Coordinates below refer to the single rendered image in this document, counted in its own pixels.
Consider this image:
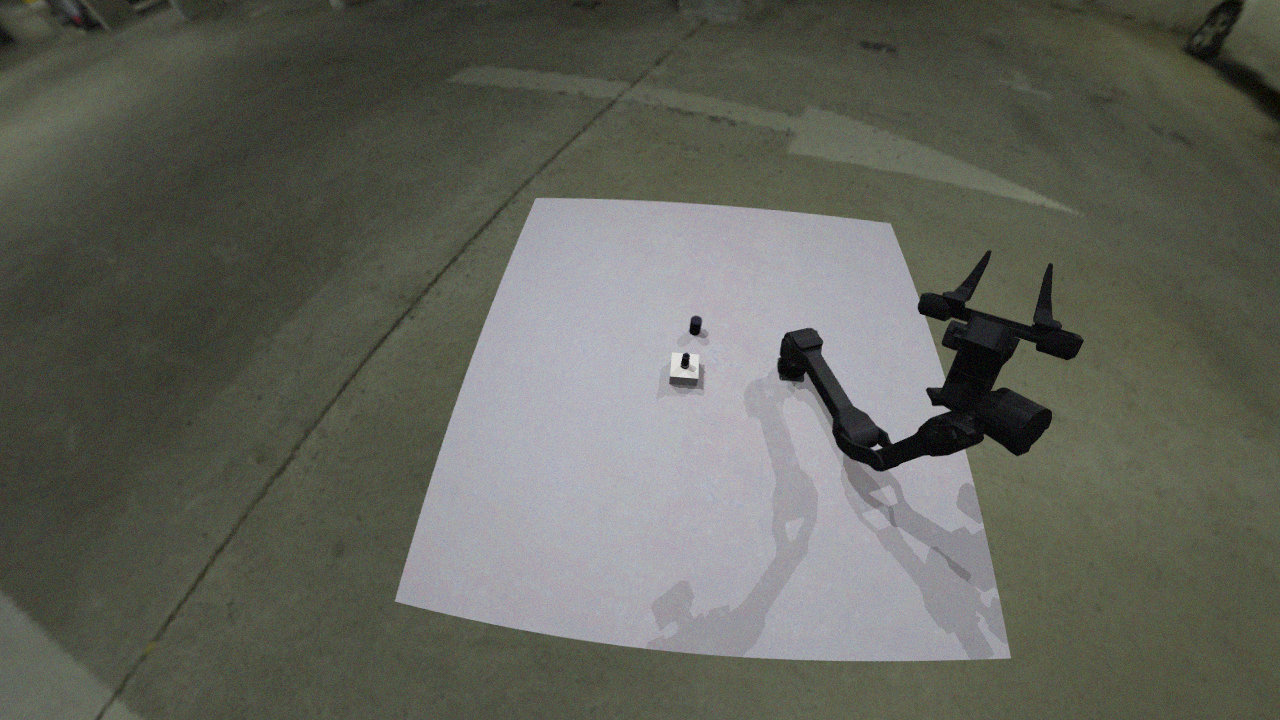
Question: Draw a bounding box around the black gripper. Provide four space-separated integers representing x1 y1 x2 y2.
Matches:
918 250 1084 380

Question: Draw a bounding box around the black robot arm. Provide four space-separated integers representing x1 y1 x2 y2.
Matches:
778 316 1052 471

